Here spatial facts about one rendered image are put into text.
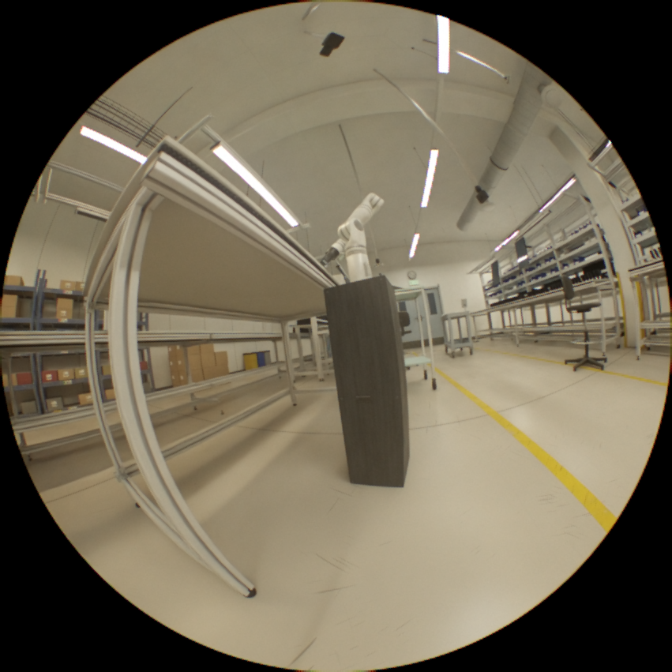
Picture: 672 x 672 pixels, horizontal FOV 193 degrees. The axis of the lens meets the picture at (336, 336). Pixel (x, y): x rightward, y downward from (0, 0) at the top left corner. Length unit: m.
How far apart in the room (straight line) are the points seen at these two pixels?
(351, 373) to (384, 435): 0.27
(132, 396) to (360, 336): 0.66
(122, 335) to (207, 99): 3.27
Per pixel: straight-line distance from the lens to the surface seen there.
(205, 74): 3.34
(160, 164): 0.38
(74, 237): 5.16
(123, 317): 0.37
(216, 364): 4.64
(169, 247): 0.69
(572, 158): 4.33
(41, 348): 2.48
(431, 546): 0.75
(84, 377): 4.05
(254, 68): 3.23
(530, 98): 3.69
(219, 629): 0.74
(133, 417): 0.35
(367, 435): 0.80
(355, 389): 0.74
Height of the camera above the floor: 0.65
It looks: 1 degrees up
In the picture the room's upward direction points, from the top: 8 degrees counter-clockwise
